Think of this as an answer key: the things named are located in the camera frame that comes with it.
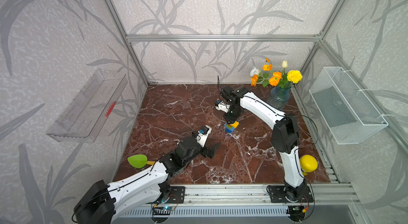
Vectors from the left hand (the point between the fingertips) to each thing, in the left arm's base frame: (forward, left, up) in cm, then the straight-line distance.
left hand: (213, 138), depth 78 cm
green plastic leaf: (-6, +40, -14) cm, 43 cm away
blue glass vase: (+29, -41, -2) cm, 50 cm away
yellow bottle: (-12, -44, -2) cm, 45 cm away
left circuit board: (-28, +23, -16) cm, 40 cm away
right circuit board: (-29, -39, -16) cm, 51 cm away
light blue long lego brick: (+10, -9, -9) cm, 16 cm away
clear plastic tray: (+2, +56, +14) cm, 57 cm away
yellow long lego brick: (+10, -12, -3) cm, 16 cm away
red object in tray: (+5, +45, +17) cm, 48 cm away
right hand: (+14, -9, -4) cm, 17 cm away
